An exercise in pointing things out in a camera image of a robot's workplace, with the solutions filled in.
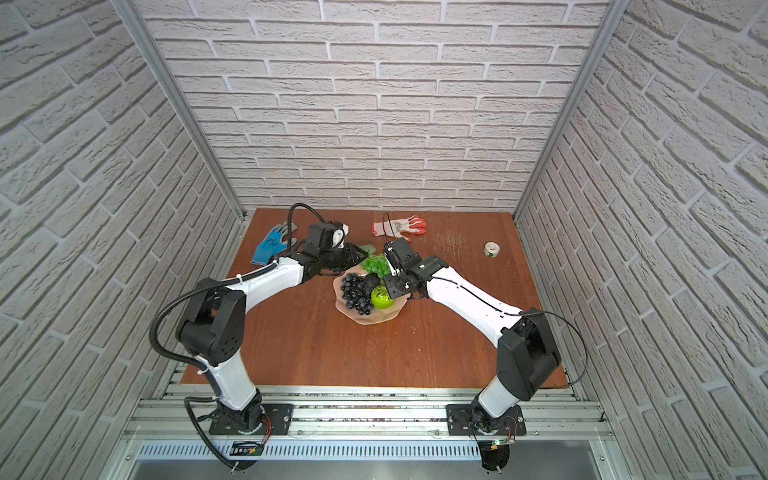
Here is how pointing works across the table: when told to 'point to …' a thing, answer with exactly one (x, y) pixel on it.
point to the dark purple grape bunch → (353, 290)
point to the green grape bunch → (376, 263)
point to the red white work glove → (413, 224)
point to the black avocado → (370, 281)
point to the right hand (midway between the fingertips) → (402, 282)
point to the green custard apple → (381, 298)
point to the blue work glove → (273, 242)
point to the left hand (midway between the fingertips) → (374, 252)
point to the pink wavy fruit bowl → (376, 315)
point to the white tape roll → (492, 249)
